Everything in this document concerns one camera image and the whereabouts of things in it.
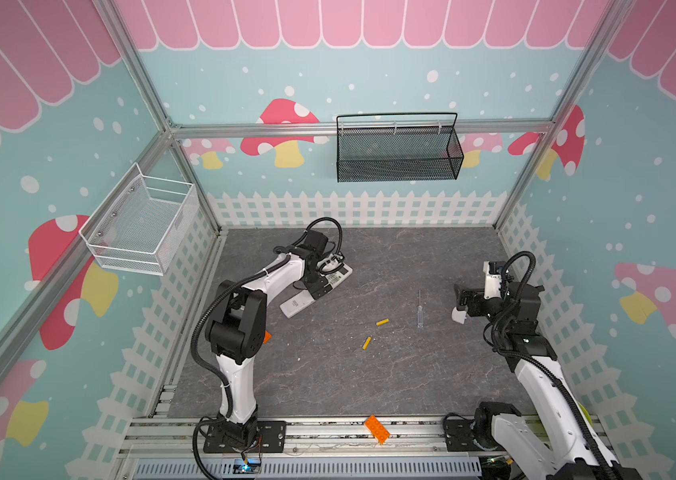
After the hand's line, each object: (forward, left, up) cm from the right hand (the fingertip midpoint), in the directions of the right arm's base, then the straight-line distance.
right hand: (430, 300), depth 95 cm
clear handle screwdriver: (-4, +3, -2) cm, 6 cm away
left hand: (-12, +33, -4) cm, 35 cm away
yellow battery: (-6, +16, -3) cm, 17 cm away
